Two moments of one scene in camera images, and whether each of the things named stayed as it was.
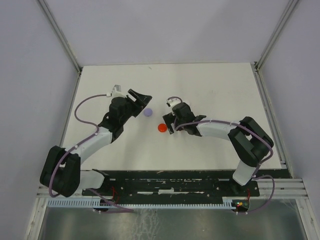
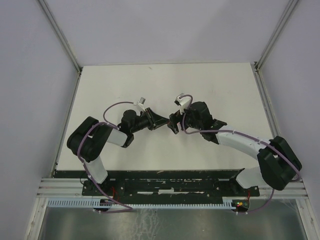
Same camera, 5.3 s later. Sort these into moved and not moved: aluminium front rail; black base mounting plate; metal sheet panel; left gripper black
Moved: left gripper black
Not moved: aluminium front rail; metal sheet panel; black base mounting plate
